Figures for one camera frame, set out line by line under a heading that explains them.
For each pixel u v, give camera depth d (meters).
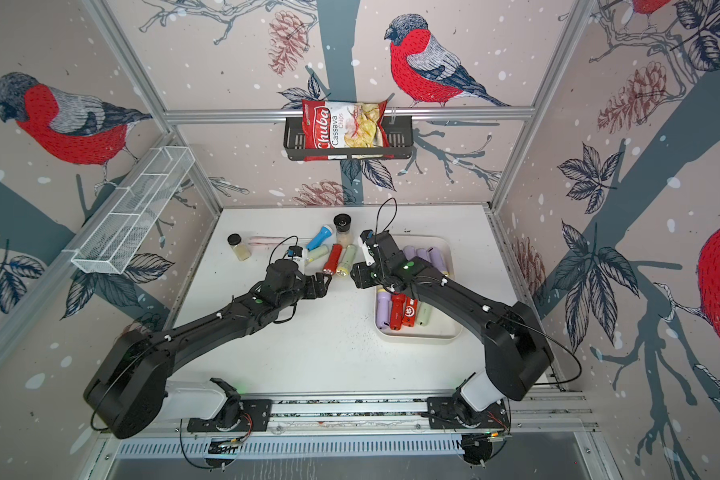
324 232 1.10
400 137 0.95
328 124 0.87
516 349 0.43
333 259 1.03
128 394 0.41
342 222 1.01
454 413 0.73
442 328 0.88
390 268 0.63
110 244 0.71
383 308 0.89
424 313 0.88
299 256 0.78
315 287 0.76
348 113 0.86
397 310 0.89
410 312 0.88
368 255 0.73
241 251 1.03
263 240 1.09
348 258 1.03
